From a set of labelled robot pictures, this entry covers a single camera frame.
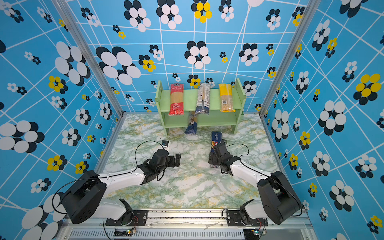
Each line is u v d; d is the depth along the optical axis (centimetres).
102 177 48
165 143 77
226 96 88
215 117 96
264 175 47
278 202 42
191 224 72
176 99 87
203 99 86
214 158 81
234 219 73
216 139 101
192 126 91
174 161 79
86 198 43
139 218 73
